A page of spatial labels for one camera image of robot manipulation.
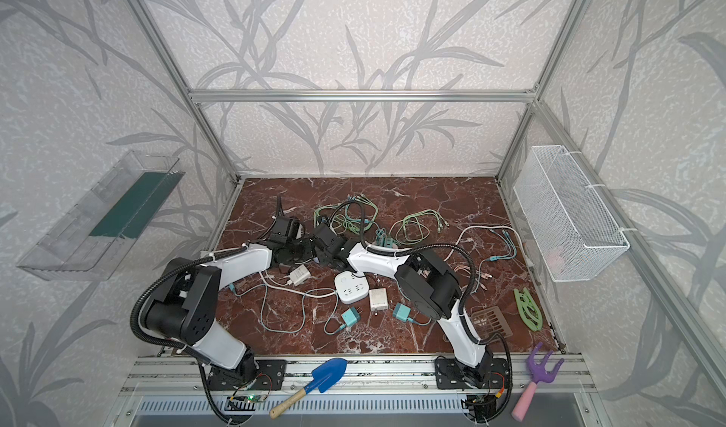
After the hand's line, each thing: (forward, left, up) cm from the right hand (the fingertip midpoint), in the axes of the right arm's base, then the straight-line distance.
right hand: (327, 238), depth 94 cm
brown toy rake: (-25, -51, -6) cm, 57 cm away
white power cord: (+9, -58, -7) cm, 59 cm away
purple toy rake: (-38, -61, -7) cm, 72 cm away
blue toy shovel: (-39, -3, -5) cm, 40 cm away
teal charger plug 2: (-23, -24, -4) cm, 34 cm away
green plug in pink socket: (-2, -19, +2) cm, 19 cm away
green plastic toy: (-22, -64, -6) cm, 68 cm away
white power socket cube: (-16, -9, -3) cm, 19 cm away
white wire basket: (-17, -61, +28) cm, 69 cm away
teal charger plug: (-24, -9, -4) cm, 26 cm away
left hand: (0, +4, -2) cm, 5 cm away
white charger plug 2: (-11, +8, -5) cm, 15 cm away
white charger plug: (-19, -18, -4) cm, 26 cm away
